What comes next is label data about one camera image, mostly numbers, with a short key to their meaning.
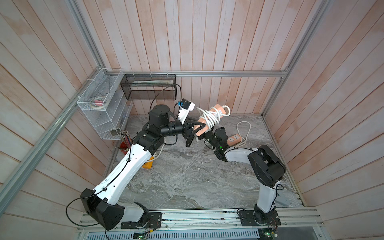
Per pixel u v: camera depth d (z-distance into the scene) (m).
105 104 0.72
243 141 1.01
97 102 0.72
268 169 0.51
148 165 0.89
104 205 0.38
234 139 1.01
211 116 0.59
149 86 0.93
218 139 0.71
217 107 0.60
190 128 0.55
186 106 0.54
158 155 0.95
